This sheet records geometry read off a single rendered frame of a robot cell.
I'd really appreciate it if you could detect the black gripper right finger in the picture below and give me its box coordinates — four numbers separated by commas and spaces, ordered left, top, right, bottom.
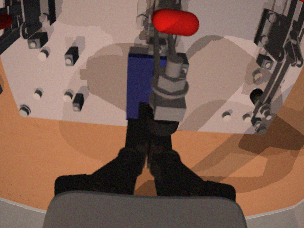
147, 131, 236, 202

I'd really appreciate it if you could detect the white fixture plate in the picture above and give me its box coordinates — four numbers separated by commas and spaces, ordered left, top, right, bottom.
0, 0, 303, 134

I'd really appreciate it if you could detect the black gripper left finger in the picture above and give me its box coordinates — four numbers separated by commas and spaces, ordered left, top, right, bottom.
54, 102, 149, 196

